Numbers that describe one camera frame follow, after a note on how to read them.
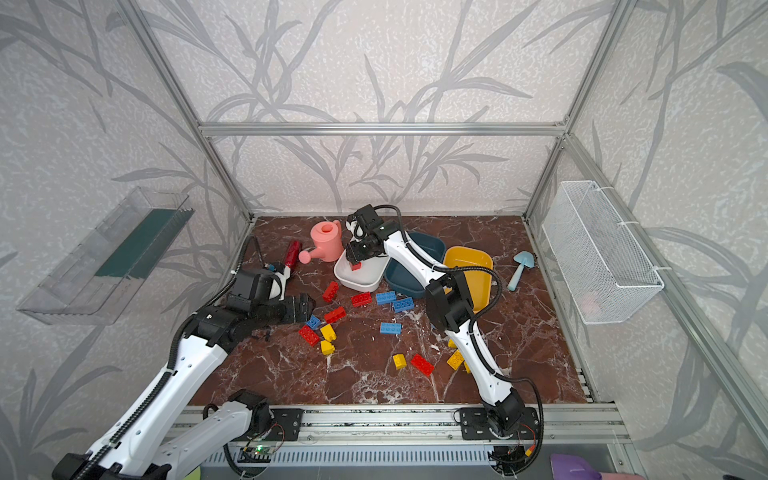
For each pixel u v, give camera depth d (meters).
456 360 0.83
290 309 0.67
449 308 0.62
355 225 0.88
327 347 0.85
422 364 0.82
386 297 0.96
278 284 0.61
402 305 0.94
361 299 0.96
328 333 0.87
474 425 0.74
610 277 0.61
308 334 0.89
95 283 0.64
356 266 1.01
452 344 0.86
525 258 1.06
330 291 0.97
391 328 0.90
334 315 0.91
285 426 0.73
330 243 1.01
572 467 0.67
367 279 0.96
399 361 0.82
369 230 0.77
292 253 1.05
